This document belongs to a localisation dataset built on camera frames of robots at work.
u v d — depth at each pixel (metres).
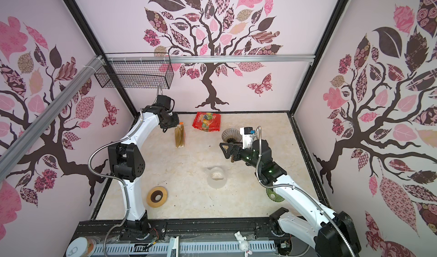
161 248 0.70
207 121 1.10
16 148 0.51
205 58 0.92
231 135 0.93
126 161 0.54
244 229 0.75
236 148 0.66
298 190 0.49
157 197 0.83
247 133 0.67
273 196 0.83
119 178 0.55
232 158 0.94
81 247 0.66
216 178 0.90
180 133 1.00
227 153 0.66
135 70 0.95
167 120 0.81
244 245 0.67
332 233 0.39
